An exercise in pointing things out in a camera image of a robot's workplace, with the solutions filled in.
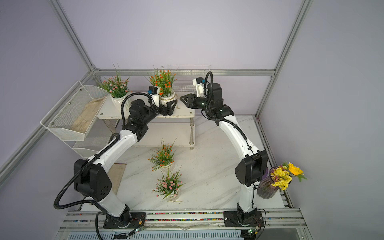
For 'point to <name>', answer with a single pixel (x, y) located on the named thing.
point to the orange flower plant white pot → (162, 158)
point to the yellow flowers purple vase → (278, 177)
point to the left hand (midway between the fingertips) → (169, 98)
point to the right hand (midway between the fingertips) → (183, 100)
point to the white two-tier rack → (174, 130)
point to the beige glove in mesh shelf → (81, 122)
